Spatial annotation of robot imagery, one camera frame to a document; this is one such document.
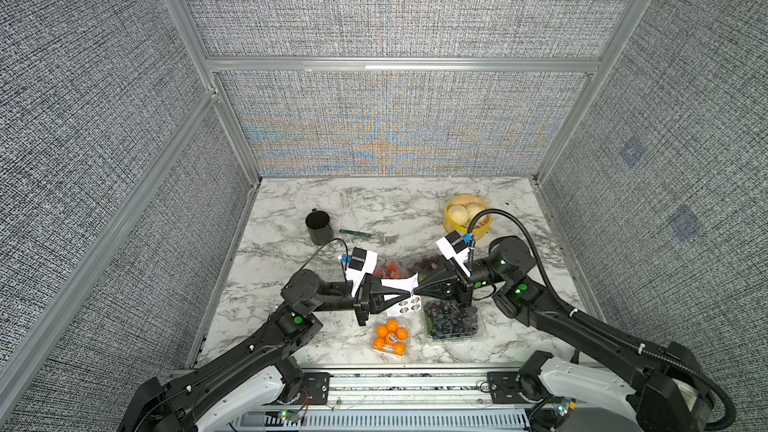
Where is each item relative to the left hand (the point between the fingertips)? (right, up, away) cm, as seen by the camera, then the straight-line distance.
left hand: (412, 297), depth 57 cm
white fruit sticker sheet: (-1, +3, 0) cm, 3 cm away
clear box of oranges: (-6, -17, +24) cm, 29 cm away
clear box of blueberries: (+11, -13, +22) cm, 28 cm away
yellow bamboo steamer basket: (+26, +18, +47) cm, 57 cm away
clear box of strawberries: (-2, -3, +38) cm, 38 cm away
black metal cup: (-26, +11, +39) cm, 48 cm away
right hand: (+1, +1, +1) cm, 2 cm away
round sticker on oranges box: (-3, -17, +21) cm, 27 cm away
